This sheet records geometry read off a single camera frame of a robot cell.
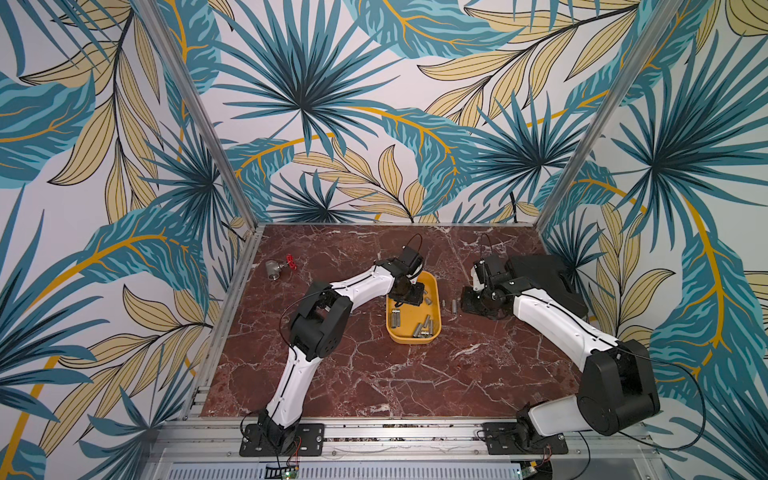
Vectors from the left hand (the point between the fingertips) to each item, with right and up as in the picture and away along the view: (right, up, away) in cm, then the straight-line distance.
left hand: (417, 301), depth 96 cm
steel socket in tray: (-7, -6, -3) cm, 10 cm away
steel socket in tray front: (+2, -8, -5) cm, 10 cm away
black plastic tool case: (+43, +9, +5) cm, 45 cm away
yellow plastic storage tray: (-2, -7, -4) cm, 8 cm away
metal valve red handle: (-49, +10, +8) cm, 51 cm away
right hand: (+13, +1, -8) cm, 15 cm away
